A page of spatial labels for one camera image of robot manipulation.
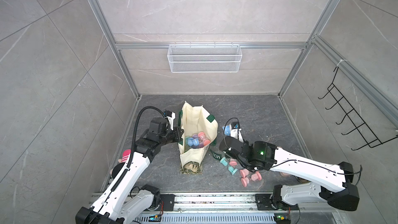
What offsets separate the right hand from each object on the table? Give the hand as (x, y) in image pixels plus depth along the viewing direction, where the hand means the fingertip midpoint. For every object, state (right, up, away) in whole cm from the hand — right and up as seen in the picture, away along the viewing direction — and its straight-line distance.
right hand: (229, 143), depth 71 cm
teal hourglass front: (+3, -17, +10) cm, 20 cm away
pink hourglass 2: (+15, -19, +8) cm, 26 cm away
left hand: (-21, +6, +5) cm, 23 cm away
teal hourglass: (-1, -12, +10) cm, 16 cm away
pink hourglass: (-13, 0, +19) cm, 23 cm away
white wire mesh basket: (-22, +50, +29) cm, 62 cm away
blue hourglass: (-16, -3, +14) cm, 22 cm away
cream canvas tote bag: (-17, +10, +22) cm, 30 cm away
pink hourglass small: (+9, -17, +8) cm, 21 cm away
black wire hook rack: (+53, +5, -12) cm, 55 cm away
